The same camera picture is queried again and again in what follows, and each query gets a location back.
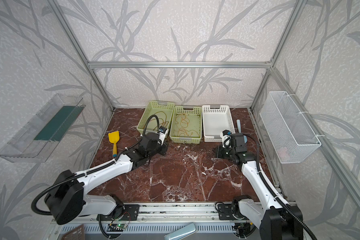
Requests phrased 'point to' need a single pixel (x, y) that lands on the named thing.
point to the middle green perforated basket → (194, 114)
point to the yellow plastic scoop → (114, 138)
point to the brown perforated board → (77, 233)
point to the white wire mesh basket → (290, 138)
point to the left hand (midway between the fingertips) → (168, 136)
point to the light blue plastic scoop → (238, 123)
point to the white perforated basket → (216, 119)
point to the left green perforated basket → (163, 109)
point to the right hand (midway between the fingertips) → (215, 144)
